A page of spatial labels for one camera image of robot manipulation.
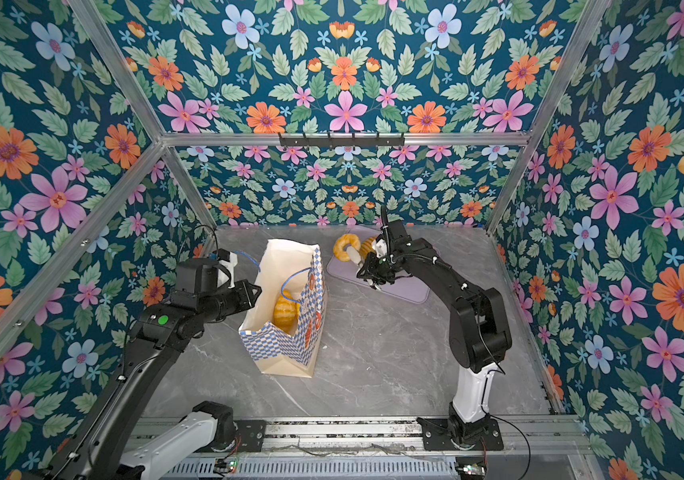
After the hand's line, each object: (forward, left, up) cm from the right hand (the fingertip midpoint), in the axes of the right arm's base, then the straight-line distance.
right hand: (360, 272), depth 88 cm
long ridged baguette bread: (+10, -2, +1) cm, 10 cm away
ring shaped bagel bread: (+15, +4, -1) cm, 16 cm away
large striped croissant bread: (-8, +23, -10) cm, 26 cm away
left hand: (-13, +23, +13) cm, 29 cm away
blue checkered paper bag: (-13, +13, +20) cm, 27 cm away
